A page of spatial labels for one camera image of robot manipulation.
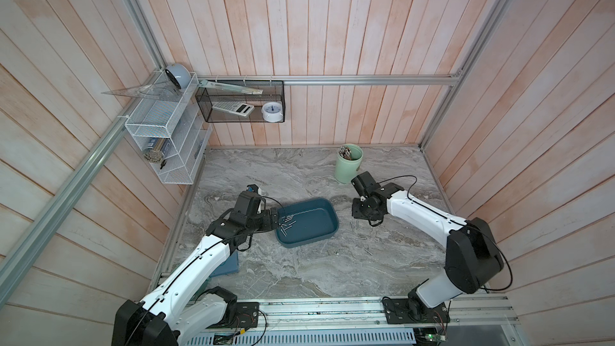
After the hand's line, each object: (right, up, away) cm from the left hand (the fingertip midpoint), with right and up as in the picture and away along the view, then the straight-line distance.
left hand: (267, 218), depth 82 cm
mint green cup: (+31, +20, +14) cm, 40 cm away
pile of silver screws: (+6, -5, +11) cm, 13 cm away
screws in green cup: (+30, +24, +13) cm, 41 cm away
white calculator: (-15, +43, +16) cm, 48 cm away
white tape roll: (0, +41, +13) cm, 43 cm away
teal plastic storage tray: (+14, -4, +11) cm, 18 cm away
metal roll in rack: (-36, +22, -5) cm, 42 cm away
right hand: (+33, +1, +8) cm, 34 cm away
